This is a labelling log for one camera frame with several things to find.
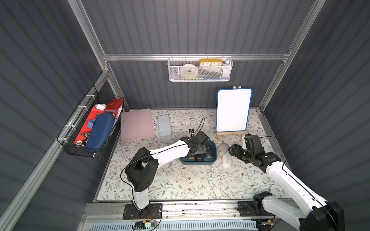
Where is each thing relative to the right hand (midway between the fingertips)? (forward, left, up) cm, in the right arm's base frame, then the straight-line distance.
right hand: (236, 149), depth 82 cm
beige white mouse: (+6, +6, -9) cm, 12 cm away
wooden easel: (+16, -8, -5) cm, 18 cm away
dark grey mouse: (+4, +14, -9) cm, 17 cm away
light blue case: (+27, +46, -11) cm, 55 cm away
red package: (+16, +69, +19) cm, 74 cm away
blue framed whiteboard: (+22, 0, +11) cm, 25 cm away
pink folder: (+29, +69, -13) cm, 76 cm away
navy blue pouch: (+3, +69, +20) cm, 72 cm away
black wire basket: (-6, +79, +24) cm, 83 cm away
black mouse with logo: (-1, +21, -9) cm, 23 cm away
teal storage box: (-2, +16, -12) cm, 20 cm away
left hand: (+3, +21, -4) cm, 22 cm away
